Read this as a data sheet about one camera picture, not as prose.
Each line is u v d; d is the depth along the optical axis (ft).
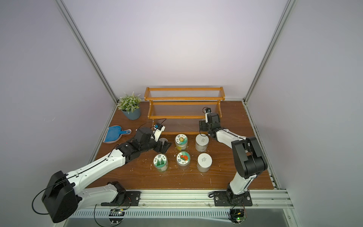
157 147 2.33
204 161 2.53
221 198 2.38
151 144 2.22
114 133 3.27
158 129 2.29
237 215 2.24
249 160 1.53
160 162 2.55
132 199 2.38
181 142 2.80
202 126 2.88
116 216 2.34
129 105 3.19
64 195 1.26
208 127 2.43
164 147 2.33
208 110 2.76
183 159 2.60
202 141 2.79
